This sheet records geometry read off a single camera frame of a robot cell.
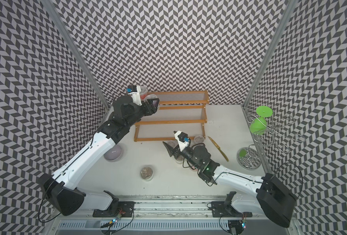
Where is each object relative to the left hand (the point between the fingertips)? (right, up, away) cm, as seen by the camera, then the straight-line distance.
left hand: (154, 101), depth 71 cm
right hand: (+7, -18, +1) cm, 20 cm away
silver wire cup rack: (+55, -15, +2) cm, 57 cm away
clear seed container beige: (+12, -33, +16) cm, 38 cm away
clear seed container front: (-6, -39, +9) cm, 40 cm away
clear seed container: (+24, -21, +21) cm, 38 cm away
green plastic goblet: (+52, -12, +3) cm, 54 cm away
